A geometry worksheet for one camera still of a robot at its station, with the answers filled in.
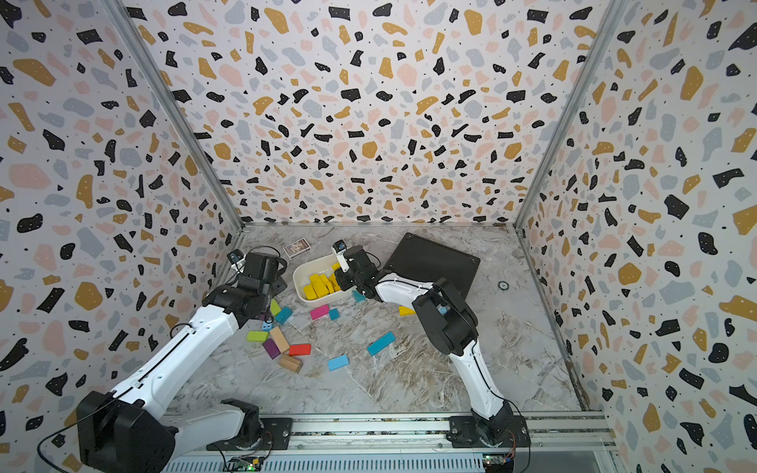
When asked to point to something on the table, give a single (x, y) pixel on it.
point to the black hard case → (424, 259)
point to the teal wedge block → (359, 298)
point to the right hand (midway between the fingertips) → (340, 269)
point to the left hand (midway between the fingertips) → (273, 279)
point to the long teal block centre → (381, 343)
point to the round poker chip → (503, 285)
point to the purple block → (271, 348)
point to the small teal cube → (334, 313)
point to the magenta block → (319, 311)
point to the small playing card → (297, 247)
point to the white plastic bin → (302, 276)
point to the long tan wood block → (279, 340)
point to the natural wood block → (291, 362)
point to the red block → (300, 350)
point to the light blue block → (338, 363)
